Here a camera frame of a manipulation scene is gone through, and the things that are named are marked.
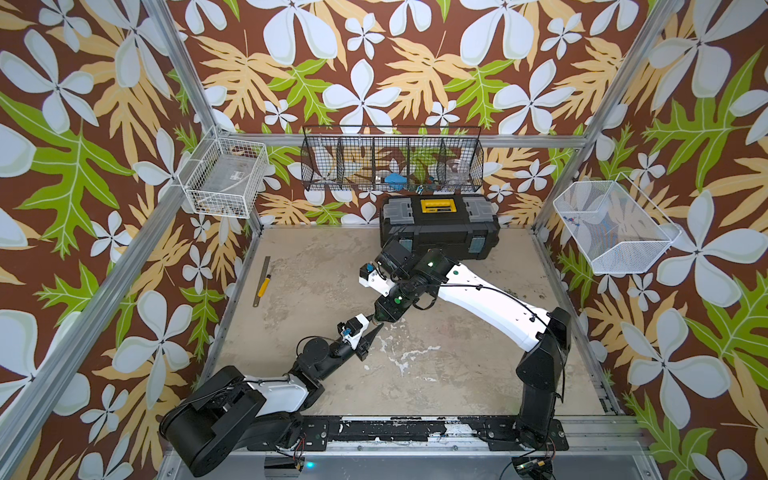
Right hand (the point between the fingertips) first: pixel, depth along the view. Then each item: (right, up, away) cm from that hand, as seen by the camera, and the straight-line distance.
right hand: (377, 312), depth 76 cm
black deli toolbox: (+27, +25, +24) cm, 44 cm away
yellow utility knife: (-40, +4, +26) cm, 48 cm away
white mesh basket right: (+67, +23, +8) cm, 72 cm away
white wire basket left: (-45, +38, +11) cm, 60 cm away
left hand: (0, -1, +2) cm, 3 cm away
